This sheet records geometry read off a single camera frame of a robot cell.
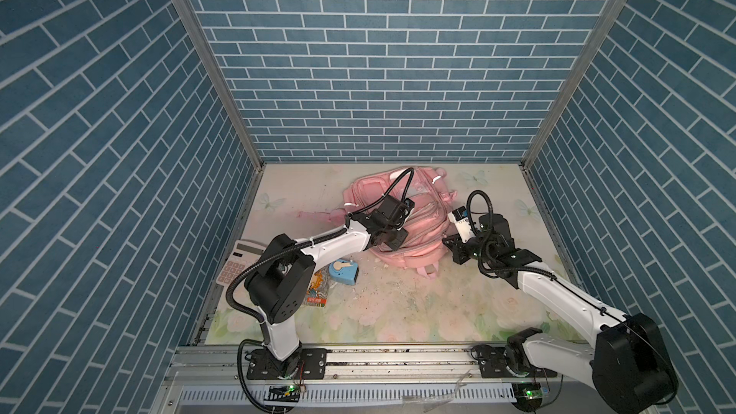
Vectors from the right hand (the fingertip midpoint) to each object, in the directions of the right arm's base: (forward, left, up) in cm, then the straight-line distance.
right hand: (444, 235), depth 85 cm
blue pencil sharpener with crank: (-11, +29, -6) cm, 32 cm away
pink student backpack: (+4, +4, -1) cm, 6 cm away
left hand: (+3, +13, -4) cm, 14 cm away
